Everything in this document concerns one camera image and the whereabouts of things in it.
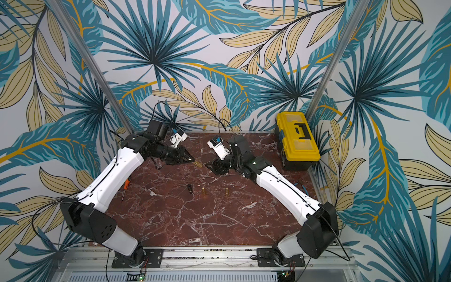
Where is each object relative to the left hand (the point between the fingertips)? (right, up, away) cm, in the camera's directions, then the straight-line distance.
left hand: (191, 162), depth 73 cm
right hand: (+9, +1, +3) cm, 9 cm away
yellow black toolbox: (+53, +7, +19) cm, 56 cm away
